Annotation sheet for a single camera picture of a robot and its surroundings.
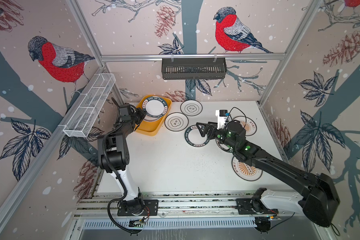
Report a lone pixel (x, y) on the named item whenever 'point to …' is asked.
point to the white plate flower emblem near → (176, 121)
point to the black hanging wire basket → (193, 68)
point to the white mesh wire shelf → (89, 105)
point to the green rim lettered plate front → (155, 106)
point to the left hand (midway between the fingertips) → (146, 109)
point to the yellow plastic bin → (152, 128)
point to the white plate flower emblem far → (191, 108)
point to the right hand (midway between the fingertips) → (200, 125)
